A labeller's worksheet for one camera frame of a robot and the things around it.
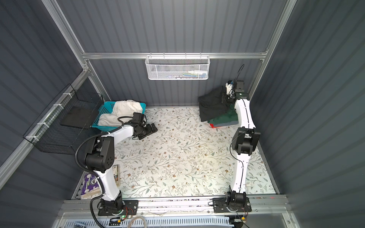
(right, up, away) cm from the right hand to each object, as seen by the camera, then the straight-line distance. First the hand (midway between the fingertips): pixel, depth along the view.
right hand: (225, 97), depth 97 cm
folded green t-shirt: (+6, -12, +7) cm, 15 cm away
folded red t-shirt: (-7, -20, +8) cm, 23 cm away
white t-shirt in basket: (-75, -6, +14) cm, 76 cm away
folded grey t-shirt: (+3, -18, +7) cm, 20 cm away
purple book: (-82, -51, -17) cm, 98 cm away
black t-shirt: (-9, -4, +7) cm, 12 cm away
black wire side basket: (-91, -15, -21) cm, 95 cm away
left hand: (-51, -24, +3) cm, 57 cm away
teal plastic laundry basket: (-89, -6, +12) cm, 90 cm away
